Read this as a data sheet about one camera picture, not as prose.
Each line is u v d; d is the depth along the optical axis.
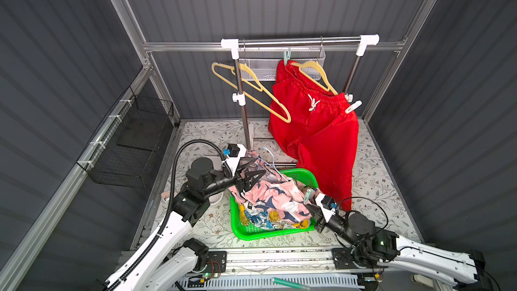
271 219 0.80
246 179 0.58
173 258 0.58
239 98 0.75
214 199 0.84
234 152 0.55
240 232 0.72
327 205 0.57
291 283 0.69
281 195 0.71
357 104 0.57
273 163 1.07
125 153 0.73
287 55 0.75
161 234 0.45
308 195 0.64
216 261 0.73
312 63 0.64
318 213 0.63
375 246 0.56
